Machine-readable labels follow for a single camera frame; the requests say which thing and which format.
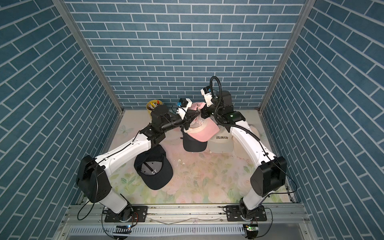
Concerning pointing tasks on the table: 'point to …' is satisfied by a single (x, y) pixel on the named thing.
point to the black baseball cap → (154, 168)
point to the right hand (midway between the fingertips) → (200, 105)
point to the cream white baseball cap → (222, 142)
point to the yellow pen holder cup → (151, 105)
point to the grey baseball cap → (191, 144)
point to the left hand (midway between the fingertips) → (202, 113)
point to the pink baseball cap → (202, 129)
